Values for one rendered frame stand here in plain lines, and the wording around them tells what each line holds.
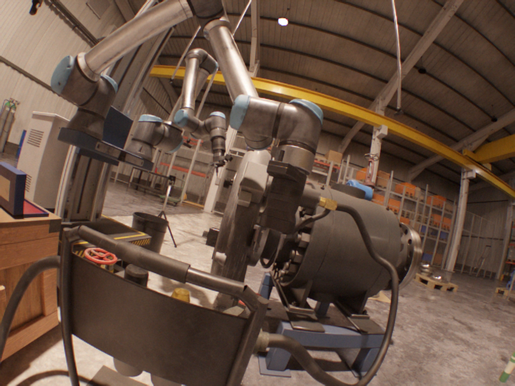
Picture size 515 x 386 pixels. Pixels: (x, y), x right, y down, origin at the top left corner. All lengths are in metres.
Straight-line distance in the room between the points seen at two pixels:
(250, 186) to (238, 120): 0.27
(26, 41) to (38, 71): 1.23
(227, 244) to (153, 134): 0.86
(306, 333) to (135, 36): 1.30
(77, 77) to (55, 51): 8.76
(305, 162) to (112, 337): 0.54
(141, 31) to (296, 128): 0.66
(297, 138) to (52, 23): 9.50
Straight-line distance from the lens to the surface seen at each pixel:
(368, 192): 1.59
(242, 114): 0.52
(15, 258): 0.74
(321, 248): 0.97
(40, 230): 0.76
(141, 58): 1.60
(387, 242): 1.15
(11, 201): 0.71
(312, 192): 0.79
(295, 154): 0.48
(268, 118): 0.51
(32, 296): 0.87
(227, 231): 0.83
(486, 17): 9.62
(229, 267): 0.88
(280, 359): 1.04
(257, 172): 0.75
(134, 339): 0.47
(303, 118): 0.51
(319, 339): 1.02
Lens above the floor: 0.68
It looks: 4 degrees up
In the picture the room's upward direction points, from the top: 16 degrees clockwise
